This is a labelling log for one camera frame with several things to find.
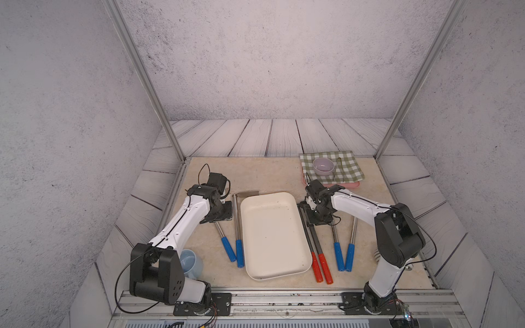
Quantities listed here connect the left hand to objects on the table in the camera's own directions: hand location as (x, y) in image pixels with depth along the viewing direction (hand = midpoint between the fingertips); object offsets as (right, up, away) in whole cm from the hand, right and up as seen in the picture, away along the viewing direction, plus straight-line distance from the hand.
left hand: (230, 216), depth 84 cm
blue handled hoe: (+44, -13, +1) cm, 46 cm away
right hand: (+35, -4, +6) cm, 36 cm away
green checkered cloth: (+59, +20, +31) cm, 70 cm away
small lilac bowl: (+45, +21, +27) cm, 57 cm away
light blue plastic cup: (-12, -16, -9) cm, 22 cm away
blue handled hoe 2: (+49, -14, +1) cm, 51 cm away
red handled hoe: (+35, -16, 0) cm, 38 cm away
